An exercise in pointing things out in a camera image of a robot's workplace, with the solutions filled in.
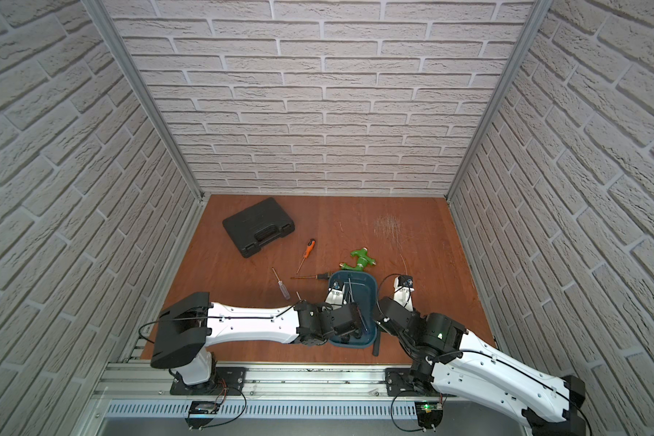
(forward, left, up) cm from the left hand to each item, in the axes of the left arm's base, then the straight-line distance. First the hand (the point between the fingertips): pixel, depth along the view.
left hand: (348, 316), depth 79 cm
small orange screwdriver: (+28, +13, -5) cm, 31 cm away
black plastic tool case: (+37, +35, -3) cm, 51 cm away
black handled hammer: (-6, -9, -6) cm, 12 cm away
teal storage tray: (+12, -5, -6) cm, 14 cm away
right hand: (0, -10, +6) cm, 12 cm away
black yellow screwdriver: (+16, +7, -5) cm, 18 cm away
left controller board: (-23, +39, -8) cm, 46 cm away
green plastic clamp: (+21, -7, -4) cm, 23 cm away
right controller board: (-23, -21, -8) cm, 33 cm away
